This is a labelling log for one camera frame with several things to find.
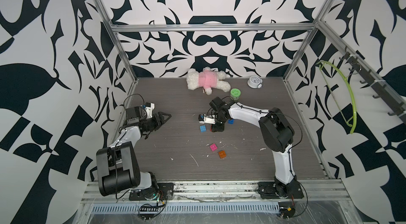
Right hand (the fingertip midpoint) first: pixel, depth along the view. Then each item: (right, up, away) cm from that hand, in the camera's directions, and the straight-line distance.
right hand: (213, 122), depth 96 cm
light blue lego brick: (-6, -3, -2) cm, 7 cm away
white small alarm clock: (+31, +26, +18) cm, 45 cm away
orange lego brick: (+4, -15, -11) cm, 19 cm away
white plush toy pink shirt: (-3, +27, +12) cm, 29 cm away
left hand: (-27, +5, -8) cm, 28 cm away
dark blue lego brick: (+11, +1, 0) cm, 11 cm away
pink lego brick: (0, -12, -10) cm, 15 cm away
